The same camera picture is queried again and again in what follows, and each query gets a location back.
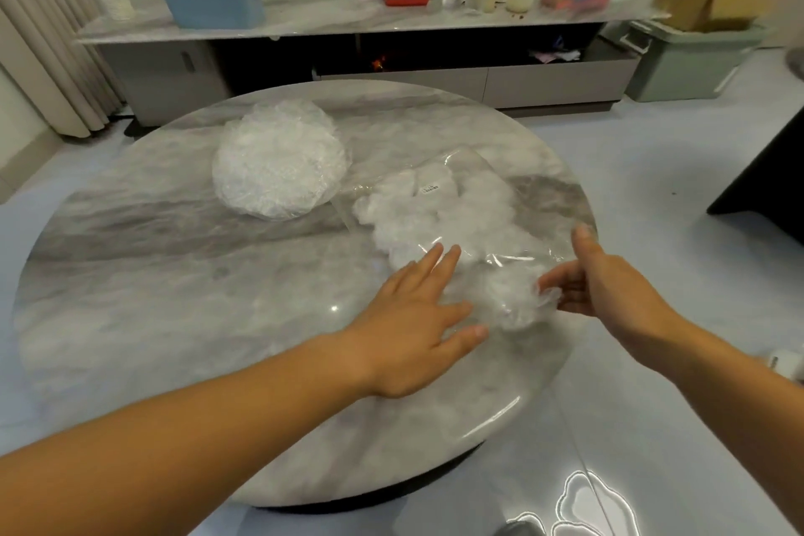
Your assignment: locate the person's right hand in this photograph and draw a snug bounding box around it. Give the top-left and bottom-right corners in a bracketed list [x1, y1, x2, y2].
[538, 224, 686, 368]

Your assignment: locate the person's left forearm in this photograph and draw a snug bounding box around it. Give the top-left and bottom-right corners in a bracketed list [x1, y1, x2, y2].
[0, 334, 379, 536]

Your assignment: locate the clear bag of caps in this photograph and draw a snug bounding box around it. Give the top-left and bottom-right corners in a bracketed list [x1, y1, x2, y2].
[352, 165, 542, 273]

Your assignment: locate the person's right forearm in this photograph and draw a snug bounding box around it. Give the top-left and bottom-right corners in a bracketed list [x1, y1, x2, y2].
[634, 309, 804, 531]

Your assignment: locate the person's left hand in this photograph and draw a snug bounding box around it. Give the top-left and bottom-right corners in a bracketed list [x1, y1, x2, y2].
[337, 243, 492, 400]

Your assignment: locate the green storage bin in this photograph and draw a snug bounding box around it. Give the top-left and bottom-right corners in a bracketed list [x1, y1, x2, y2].
[613, 20, 765, 104]

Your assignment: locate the long grey low cabinet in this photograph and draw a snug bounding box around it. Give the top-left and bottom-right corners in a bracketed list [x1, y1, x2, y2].
[75, 0, 667, 129]

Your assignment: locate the pile of clear plastic caps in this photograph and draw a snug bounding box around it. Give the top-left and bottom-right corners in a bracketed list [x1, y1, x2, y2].
[211, 98, 352, 220]

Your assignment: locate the clear plastic bag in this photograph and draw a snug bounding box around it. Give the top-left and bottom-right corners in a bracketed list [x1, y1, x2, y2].
[339, 150, 592, 330]

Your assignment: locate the clear plastic cover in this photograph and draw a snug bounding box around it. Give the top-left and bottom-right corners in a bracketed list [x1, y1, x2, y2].
[477, 263, 563, 332]

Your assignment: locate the black table base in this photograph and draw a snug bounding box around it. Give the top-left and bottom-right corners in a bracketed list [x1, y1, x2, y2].
[257, 441, 485, 514]

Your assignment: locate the beige curtain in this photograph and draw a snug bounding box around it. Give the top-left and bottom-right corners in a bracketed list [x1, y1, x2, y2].
[0, 0, 127, 139]

